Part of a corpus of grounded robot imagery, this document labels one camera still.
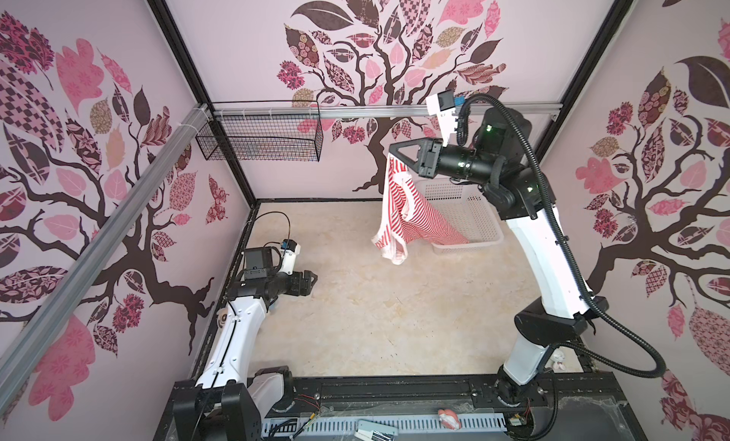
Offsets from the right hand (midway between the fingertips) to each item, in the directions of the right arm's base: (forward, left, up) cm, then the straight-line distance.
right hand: (392, 146), depth 51 cm
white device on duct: (-40, +5, -53) cm, 67 cm away
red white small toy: (-38, -13, -50) cm, 64 cm away
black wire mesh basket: (+42, +40, -21) cm, 62 cm away
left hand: (-4, +25, -44) cm, 51 cm away
